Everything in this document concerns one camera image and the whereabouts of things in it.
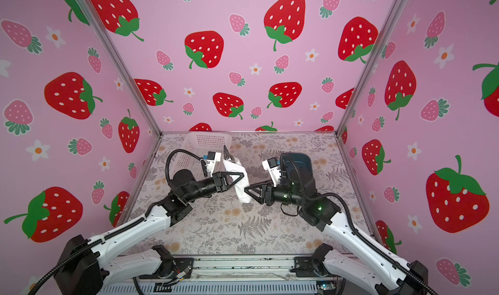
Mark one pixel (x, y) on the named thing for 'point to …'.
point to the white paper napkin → (242, 190)
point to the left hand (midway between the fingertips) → (242, 177)
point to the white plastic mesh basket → (200, 143)
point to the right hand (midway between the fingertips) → (246, 190)
